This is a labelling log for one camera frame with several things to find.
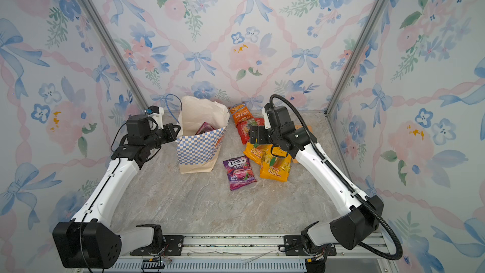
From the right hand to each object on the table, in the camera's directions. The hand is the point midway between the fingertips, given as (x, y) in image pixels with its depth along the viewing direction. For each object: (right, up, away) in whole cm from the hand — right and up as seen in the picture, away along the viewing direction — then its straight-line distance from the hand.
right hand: (259, 131), depth 76 cm
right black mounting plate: (+13, -45, -2) cm, 47 cm away
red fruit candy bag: (-7, +2, +30) cm, 31 cm away
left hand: (-32, +2, +2) cm, 33 cm away
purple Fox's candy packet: (-9, -20, +16) cm, 27 cm away
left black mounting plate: (-34, -45, -2) cm, 57 cm away
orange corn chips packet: (-9, +12, +37) cm, 40 cm away
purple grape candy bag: (-28, +2, +26) cm, 39 cm away
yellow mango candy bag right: (+9, -18, +14) cm, 24 cm away
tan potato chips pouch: (+14, -11, -3) cm, 18 cm away
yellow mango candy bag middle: (0, -11, +20) cm, 22 cm away
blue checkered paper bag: (-25, -9, +6) cm, 28 cm away
